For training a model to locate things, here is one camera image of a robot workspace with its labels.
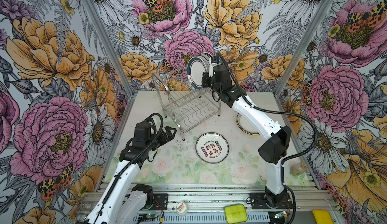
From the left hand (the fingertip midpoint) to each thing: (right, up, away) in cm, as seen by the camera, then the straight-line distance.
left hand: (170, 138), depth 78 cm
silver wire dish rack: (+6, +16, +30) cm, 35 cm away
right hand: (+17, +31, +2) cm, 36 cm away
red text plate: (+22, -8, +14) cm, 28 cm away
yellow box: (+71, -34, -8) cm, 80 cm away
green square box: (+31, -33, -8) cm, 46 cm away
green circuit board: (-8, -34, -7) cm, 36 cm away
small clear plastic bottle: (+65, -15, 0) cm, 67 cm away
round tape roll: (+7, -26, -14) cm, 31 cm away
